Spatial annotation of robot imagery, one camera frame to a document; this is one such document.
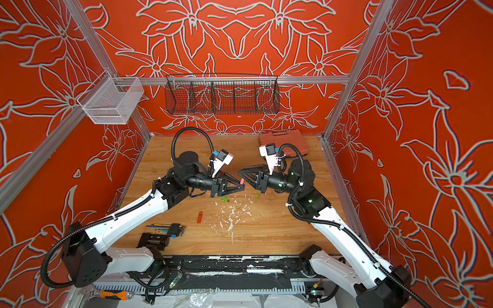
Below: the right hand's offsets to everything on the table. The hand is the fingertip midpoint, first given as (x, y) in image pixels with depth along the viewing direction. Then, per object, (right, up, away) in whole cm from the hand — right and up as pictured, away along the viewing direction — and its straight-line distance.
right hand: (241, 171), depth 60 cm
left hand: (0, -6, +1) cm, 6 cm away
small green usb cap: (+7, -15, +32) cm, 37 cm away
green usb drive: (-9, -17, +32) cm, 38 cm away
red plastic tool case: (+23, +15, +55) cm, 61 cm away
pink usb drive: (0, -3, 0) cm, 3 cm away
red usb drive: (-20, -25, +27) cm, 42 cm away
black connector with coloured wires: (-30, -28, +21) cm, 46 cm away
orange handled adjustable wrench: (-43, -46, +8) cm, 64 cm away
